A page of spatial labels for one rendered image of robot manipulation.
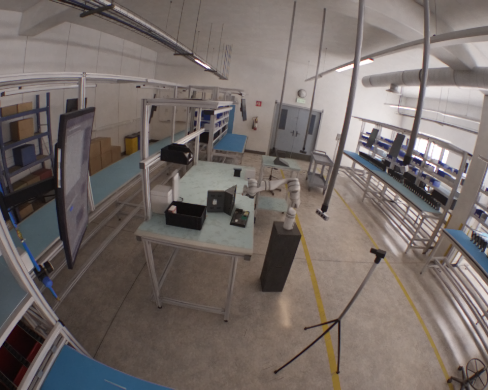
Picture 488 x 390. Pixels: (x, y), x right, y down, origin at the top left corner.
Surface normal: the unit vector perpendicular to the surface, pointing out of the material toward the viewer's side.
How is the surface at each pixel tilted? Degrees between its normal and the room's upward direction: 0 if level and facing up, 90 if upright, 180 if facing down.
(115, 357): 0
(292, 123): 90
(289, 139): 90
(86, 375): 0
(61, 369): 0
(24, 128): 90
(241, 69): 90
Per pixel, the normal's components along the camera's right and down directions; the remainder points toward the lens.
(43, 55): 0.99, 0.14
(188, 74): -0.06, 0.41
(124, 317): 0.12, -0.90
